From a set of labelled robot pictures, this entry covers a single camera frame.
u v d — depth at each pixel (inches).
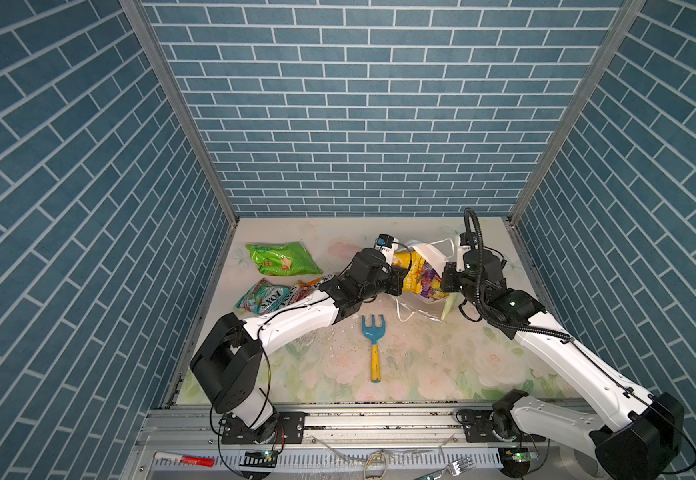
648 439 14.7
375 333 34.9
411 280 31.6
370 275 24.5
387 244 27.8
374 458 27.8
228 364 16.9
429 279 37.1
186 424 29.6
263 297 36.8
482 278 21.9
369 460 27.7
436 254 31.1
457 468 26.9
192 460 26.9
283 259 38.9
